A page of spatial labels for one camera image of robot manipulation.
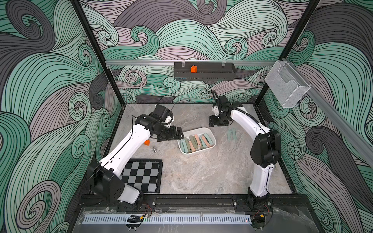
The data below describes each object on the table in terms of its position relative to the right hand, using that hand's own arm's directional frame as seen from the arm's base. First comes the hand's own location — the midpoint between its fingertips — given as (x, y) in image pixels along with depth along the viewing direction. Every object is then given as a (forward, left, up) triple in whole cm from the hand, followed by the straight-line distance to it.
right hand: (216, 124), depth 92 cm
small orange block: (-7, +46, -10) cm, 47 cm away
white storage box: (-6, +12, -10) cm, 17 cm away
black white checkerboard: (-29, +44, -8) cm, 53 cm away
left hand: (-15, +25, +10) cm, 30 cm away
